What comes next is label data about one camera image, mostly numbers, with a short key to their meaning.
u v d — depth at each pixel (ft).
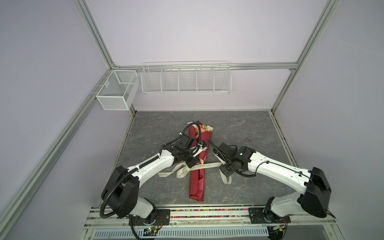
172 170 2.94
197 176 2.70
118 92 3.25
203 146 2.46
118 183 1.43
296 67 3.07
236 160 1.83
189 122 3.78
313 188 1.33
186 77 3.18
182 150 2.14
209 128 3.40
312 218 2.43
